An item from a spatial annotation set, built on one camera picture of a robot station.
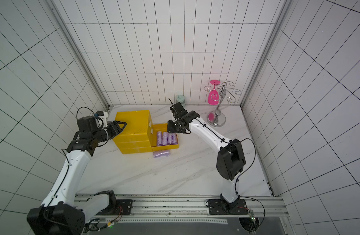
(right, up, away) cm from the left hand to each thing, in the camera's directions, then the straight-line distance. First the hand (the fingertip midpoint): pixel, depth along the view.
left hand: (123, 128), depth 77 cm
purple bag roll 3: (+19, -17, +12) cm, 28 cm away
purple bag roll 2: (+27, -9, +18) cm, 34 cm away
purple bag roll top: (+16, -9, +19) cm, 27 cm away
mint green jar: (+31, +21, +35) cm, 51 cm away
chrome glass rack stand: (+58, +4, +31) cm, 66 cm away
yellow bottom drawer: (+17, -2, +29) cm, 34 cm away
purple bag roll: (+20, -9, +19) cm, 29 cm away
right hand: (+25, +1, +9) cm, 27 cm away
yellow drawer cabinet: (+8, -4, 0) cm, 9 cm away
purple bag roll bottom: (+24, -9, +18) cm, 31 cm away
